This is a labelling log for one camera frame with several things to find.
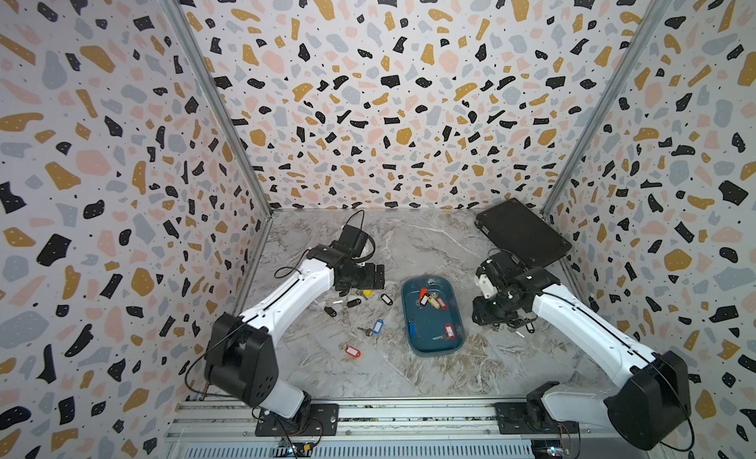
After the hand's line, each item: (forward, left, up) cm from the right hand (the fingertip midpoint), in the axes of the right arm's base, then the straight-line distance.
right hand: (478, 316), depth 81 cm
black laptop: (+41, -21, -8) cm, 47 cm away
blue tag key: (+1, +29, -11) cm, 30 cm away
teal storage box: (+6, +11, -12) cm, 17 cm away
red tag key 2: (0, +7, -11) cm, 13 cm away
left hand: (+9, +29, +4) cm, 30 cm away
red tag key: (-6, +36, -10) cm, 38 cm away
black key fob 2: (+6, +44, -10) cm, 45 cm away
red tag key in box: (+14, +14, -10) cm, 22 cm away
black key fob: (+9, +37, -10) cm, 39 cm away
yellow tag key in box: (+10, +11, -10) cm, 17 cm away
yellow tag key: (+13, +32, -10) cm, 36 cm away
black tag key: (+10, +26, -11) cm, 30 cm away
